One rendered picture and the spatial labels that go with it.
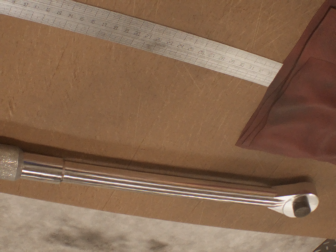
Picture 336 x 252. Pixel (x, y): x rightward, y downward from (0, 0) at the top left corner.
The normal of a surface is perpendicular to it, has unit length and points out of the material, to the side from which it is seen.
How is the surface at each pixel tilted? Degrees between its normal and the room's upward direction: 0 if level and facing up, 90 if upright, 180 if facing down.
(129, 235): 0
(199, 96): 0
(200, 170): 0
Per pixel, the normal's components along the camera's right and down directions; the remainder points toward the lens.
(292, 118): 0.15, 0.40
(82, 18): 0.11, 0.73
